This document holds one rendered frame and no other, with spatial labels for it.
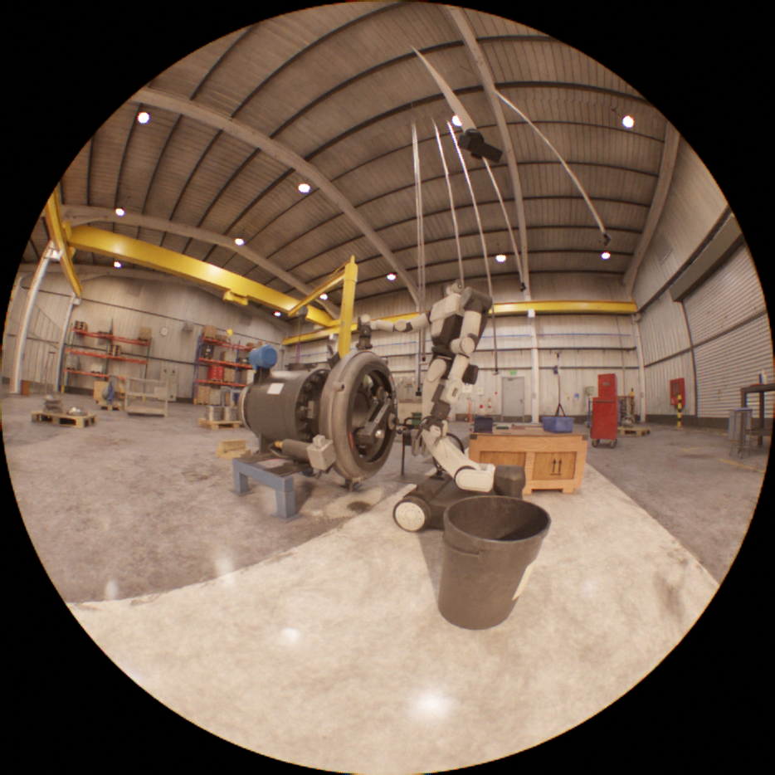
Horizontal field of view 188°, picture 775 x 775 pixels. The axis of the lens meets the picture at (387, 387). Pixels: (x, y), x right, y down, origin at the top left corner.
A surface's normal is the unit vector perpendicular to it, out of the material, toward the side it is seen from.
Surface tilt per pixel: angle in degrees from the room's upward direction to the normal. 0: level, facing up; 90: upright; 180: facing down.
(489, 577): 93
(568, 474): 90
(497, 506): 87
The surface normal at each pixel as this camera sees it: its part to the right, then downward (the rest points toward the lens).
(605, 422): -0.87, -0.07
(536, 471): -0.40, -0.08
